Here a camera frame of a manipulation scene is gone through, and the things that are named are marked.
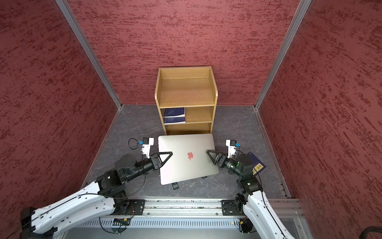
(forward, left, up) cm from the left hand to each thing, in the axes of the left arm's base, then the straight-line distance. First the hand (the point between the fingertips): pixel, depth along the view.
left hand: (171, 157), depth 66 cm
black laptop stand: (-6, 0, -25) cm, 25 cm away
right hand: (+5, -18, -9) cm, 20 cm away
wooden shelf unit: (+33, -6, +7) cm, 34 cm away
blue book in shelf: (+30, +3, -6) cm, 31 cm away
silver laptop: (0, -8, -4) cm, 9 cm away
